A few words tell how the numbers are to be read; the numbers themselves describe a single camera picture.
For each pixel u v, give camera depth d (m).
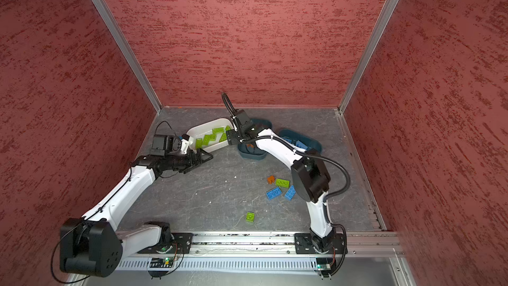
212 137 1.06
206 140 1.05
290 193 0.85
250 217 0.81
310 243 0.73
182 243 0.74
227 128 1.10
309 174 0.51
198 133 1.03
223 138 1.06
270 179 0.90
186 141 0.77
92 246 0.39
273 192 0.87
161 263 0.72
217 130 1.09
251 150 0.65
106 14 0.81
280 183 0.90
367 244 0.77
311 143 1.00
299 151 0.53
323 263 0.71
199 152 0.74
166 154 0.64
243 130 0.69
